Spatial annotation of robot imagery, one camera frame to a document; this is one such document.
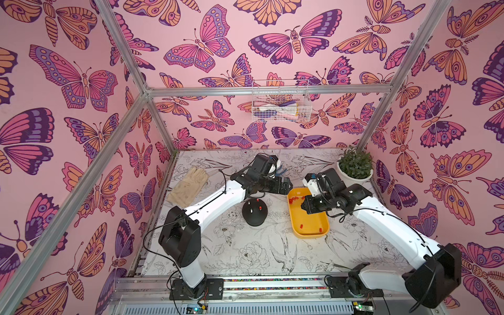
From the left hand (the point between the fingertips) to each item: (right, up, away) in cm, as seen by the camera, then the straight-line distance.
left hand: (287, 185), depth 81 cm
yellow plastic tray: (+10, -19, +9) cm, 23 cm away
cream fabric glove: (-50, -5, +22) cm, 55 cm away
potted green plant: (+33, +7, +9) cm, 35 cm away
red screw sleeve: (-11, -10, +2) cm, 15 cm away
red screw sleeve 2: (-12, -7, +5) cm, 15 cm away
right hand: (+6, -7, -2) cm, 10 cm away
